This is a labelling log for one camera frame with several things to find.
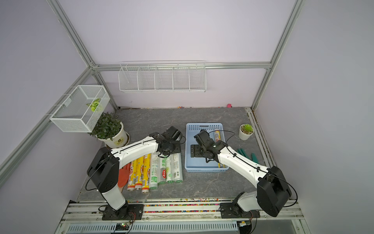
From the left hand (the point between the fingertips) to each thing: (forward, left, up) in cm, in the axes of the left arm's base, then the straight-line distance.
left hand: (177, 150), depth 87 cm
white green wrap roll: (-9, 0, -4) cm, 10 cm away
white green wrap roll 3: (-9, +10, -4) cm, 14 cm away
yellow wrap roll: (-11, +18, -4) cm, 22 cm away
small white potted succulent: (+11, -46, 0) cm, 47 cm away
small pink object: (+45, -44, -8) cm, 63 cm away
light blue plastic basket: (-7, -13, -7) cm, 16 cm away
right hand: (-2, -12, +3) cm, 13 cm away
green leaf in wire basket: (+22, +46, +21) cm, 55 cm away
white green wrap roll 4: (-14, +14, -4) cm, 20 cm away
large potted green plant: (+13, +41, +7) cm, 43 cm away
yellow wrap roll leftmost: (-14, +26, -4) cm, 30 cm away
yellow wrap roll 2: (-10, +23, -5) cm, 25 cm away
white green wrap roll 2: (-9, +4, -3) cm, 11 cm away
